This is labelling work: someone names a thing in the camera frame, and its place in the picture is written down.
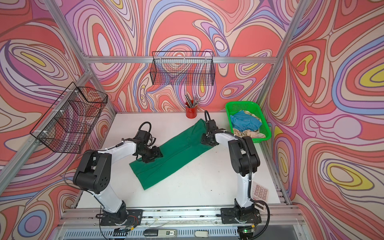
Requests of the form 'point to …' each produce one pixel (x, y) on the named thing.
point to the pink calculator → (259, 192)
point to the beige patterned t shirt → (256, 134)
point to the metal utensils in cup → (189, 102)
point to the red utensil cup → (191, 112)
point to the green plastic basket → (234, 107)
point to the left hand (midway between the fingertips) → (162, 156)
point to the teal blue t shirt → (242, 121)
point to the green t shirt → (181, 149)
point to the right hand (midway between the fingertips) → (206, 144)
